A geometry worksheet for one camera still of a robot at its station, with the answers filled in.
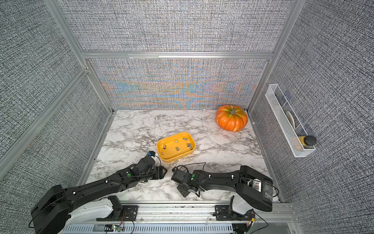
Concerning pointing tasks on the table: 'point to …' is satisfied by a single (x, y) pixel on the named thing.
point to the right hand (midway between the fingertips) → (182, 185)
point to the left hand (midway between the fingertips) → (166, 170)
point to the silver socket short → (176, 141)
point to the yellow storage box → (174, 147)
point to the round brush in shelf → (290, 118)
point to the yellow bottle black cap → (308, 140)
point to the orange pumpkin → (232, 118)
